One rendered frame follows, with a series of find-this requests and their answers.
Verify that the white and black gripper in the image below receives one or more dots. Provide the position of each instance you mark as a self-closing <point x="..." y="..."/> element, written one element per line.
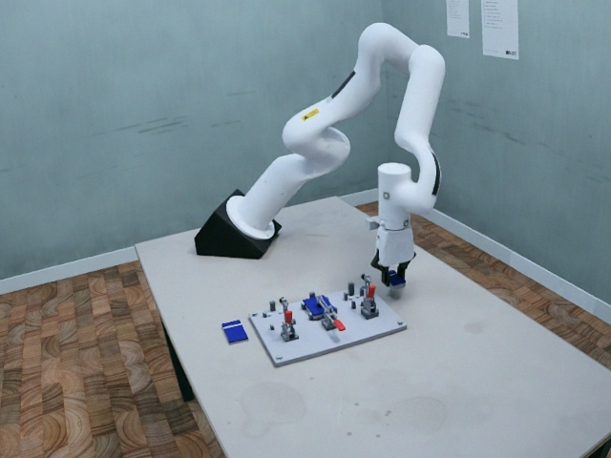
<point x="391" y="249"/>

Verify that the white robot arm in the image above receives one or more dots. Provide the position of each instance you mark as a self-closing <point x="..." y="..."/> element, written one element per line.
<point x="320" y="149"/>

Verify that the blue plate with white stripe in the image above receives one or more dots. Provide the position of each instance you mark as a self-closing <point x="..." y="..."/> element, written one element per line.
<point x="234" y="332"/>

